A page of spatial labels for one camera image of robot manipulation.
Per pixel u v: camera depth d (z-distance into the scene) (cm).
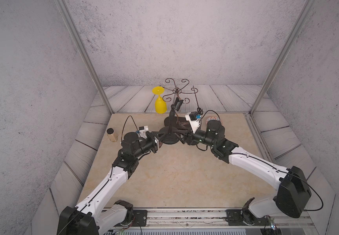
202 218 74
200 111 89
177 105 63
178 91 90
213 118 111
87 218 39
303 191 44
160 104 92
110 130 99
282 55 87
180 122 74
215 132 56
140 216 73
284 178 43
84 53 86
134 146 57
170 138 71
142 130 72
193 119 61
